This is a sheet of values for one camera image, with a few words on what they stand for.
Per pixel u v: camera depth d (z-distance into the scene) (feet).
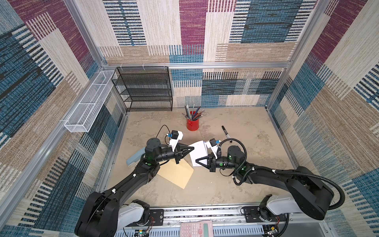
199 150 2.35
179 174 2.88
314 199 1.39
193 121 3.35
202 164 2.39
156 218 2.40
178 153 2.13
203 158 2.39
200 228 2.29
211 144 2.30
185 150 2.34
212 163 2.22
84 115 2.37
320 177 1.38
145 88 3.56
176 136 2.12
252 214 2.40
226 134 3.44
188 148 2.32
